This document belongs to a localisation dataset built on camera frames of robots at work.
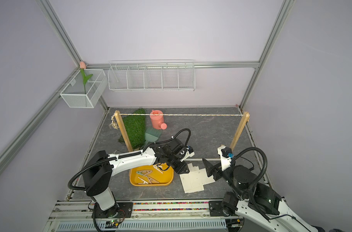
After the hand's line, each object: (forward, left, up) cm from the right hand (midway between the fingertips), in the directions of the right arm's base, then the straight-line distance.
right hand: (211, 154), depth 65 cm
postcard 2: (-6, +10, -26) cm, 28 cm away
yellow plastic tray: (0, +28, -26) cm, 38 cm away
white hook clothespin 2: (-2, +25, -10) cm, 27 cm away
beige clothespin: (+1, +35, -25) cm, 43 cm away
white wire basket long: (+58, +34, +3) cm, 67 cm away
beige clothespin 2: (-3, +32, -26) cm, 41 cm away
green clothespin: (+1, +39, -25) cm, 46 cm away
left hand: (-1, +11, -18) cm, 21 cm away
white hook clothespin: (-5, +35, -25) cm, 44 cm away
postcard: (-1, +2, -28) cm, 28 cm away
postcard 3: (+4, +7, -27) cm, 28 cm away
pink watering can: (+35, +31, -18) cm, 50 cm away
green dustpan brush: (+28, +35, -26) cm, 52 cm away
